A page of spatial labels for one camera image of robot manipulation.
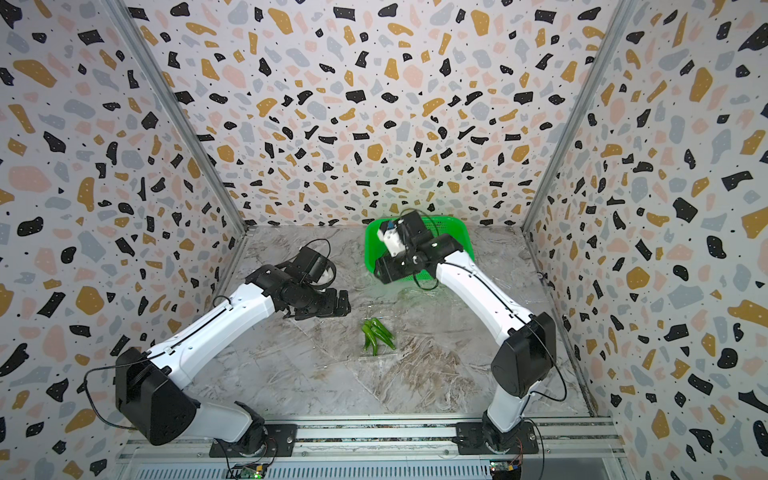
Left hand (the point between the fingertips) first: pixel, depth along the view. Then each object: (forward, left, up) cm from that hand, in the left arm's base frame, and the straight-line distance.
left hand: (341, 308), depth 79 cm
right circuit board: (-34, -41, -18) cm, 56 cm away
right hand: (+9, -12, +6) cm, 16 cm away
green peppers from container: (+1, -8, -15) cm, 17 cm away
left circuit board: (-34, +20, -17) cm, 43 cm away
